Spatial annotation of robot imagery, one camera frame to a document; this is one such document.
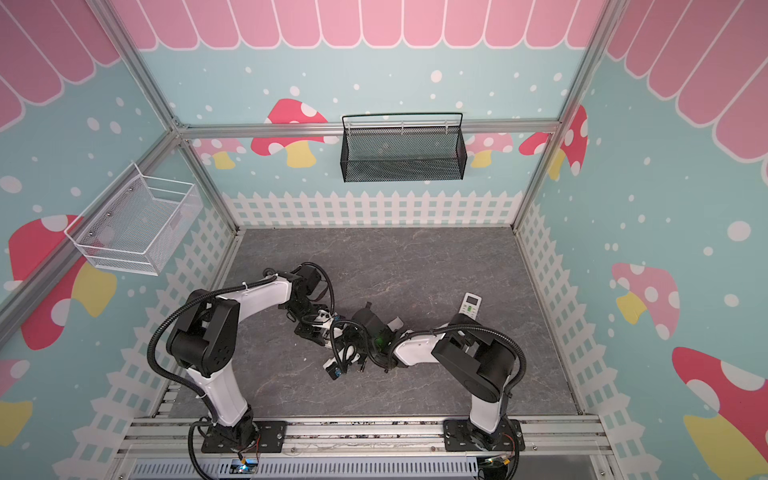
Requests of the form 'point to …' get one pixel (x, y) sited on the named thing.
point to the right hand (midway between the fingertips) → (335, 332)
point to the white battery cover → (397, 323)
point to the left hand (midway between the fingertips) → (323, 333)
